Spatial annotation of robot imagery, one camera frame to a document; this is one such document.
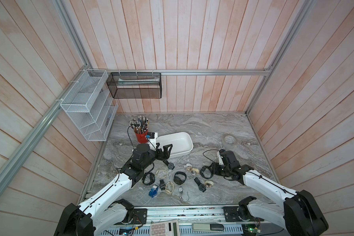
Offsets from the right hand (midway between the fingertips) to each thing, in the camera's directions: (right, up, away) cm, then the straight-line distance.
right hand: (211, 167), depth 89 cm
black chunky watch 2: (-3, -3, -1) cm, 4 cm away
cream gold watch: (-4, -7, -8) cm, 11 cm away
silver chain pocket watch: (-20, -11, -7) cm, 23 cm away
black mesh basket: (-51, +55, +16) cm, 77 cm away
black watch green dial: (-7, -9, -6) cm, 14 cm away
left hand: (-28, +14, -9) cm, 32 cm away
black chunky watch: (-36, -5, -4) cm, 37 cm away
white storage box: (-18, +14, +12) cm, 26 cm away
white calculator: (-26, -24, -20) cm, 41 cm away
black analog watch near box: (-26, 0, +2) cm, 26 cm away
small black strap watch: (-30, -7, -9) cm, 32 cm away
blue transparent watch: (-34, -10, -12) cm, 38 cm away
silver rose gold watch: (-14, -1, +2) cm, 14 cm away
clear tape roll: (+17, +16, +16) cm, 28 cm away
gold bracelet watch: (-11, 0, -5) cm, 12 cm away
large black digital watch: (-20, -5, -3) cm, 21 cm away
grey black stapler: (-7, -23, -20) cm, 31 cm away
